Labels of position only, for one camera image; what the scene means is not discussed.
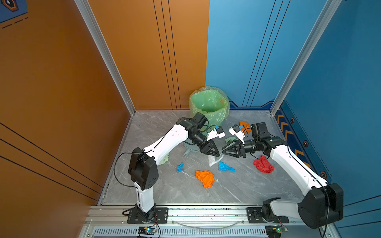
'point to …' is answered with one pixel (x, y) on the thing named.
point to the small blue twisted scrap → (179, 168)
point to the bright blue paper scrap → (223, 166)
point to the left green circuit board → (149, 230)
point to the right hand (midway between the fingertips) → (223, 151)
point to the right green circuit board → (274, 231)
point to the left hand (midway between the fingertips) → (217, 152)
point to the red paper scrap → (263, 165)
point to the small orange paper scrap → (246, 127)
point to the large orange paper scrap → (206, 177)
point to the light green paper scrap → (164, 160)
